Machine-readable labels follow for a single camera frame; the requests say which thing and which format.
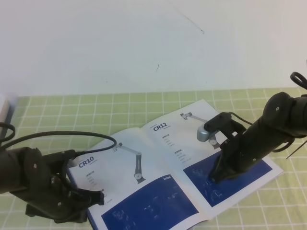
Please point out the blue and white catalogue book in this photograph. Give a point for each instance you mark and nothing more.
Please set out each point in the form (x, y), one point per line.
(157, 176)

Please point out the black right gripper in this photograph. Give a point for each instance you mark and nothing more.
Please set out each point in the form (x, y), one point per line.
(244, 150)

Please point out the white board at left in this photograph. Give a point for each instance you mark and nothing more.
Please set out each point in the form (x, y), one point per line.
(7, 106)

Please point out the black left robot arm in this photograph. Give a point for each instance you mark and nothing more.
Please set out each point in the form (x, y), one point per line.
(15, 168)

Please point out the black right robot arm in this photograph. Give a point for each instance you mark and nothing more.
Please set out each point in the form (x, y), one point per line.
(283, 120)

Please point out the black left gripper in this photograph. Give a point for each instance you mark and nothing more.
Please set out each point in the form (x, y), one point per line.
(52, 196)

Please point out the green checkered tablecloth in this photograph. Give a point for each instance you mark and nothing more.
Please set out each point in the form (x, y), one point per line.
(280, 205)

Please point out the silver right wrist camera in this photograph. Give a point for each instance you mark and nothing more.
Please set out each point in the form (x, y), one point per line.
(206, 134)

